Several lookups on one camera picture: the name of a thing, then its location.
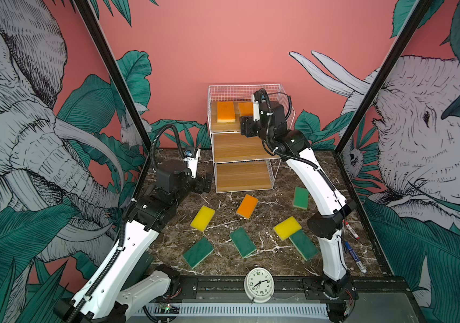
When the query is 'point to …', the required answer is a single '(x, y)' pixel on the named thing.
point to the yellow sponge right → (287, 227)
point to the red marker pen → (346, 223)
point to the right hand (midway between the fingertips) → (246, 113)
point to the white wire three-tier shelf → (240, 163)
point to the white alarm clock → (259, 284)
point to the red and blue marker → (354, 256)
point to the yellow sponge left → (203, 219)
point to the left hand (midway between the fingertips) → (200, 165)
